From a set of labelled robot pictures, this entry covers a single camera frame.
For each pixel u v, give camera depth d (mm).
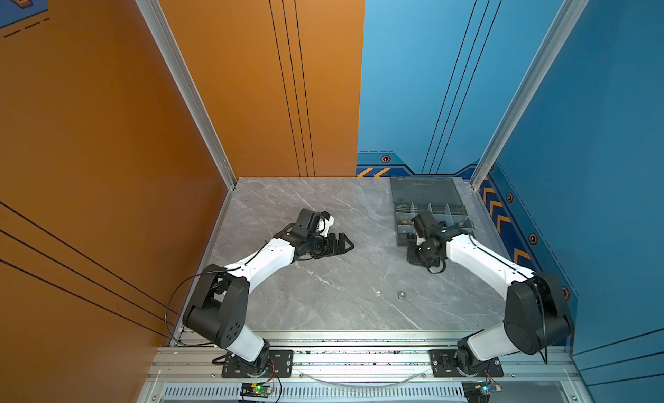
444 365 725
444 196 1122
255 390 707
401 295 863
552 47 782
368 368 739
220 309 443
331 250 756
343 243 779
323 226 742
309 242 686
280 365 730
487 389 695
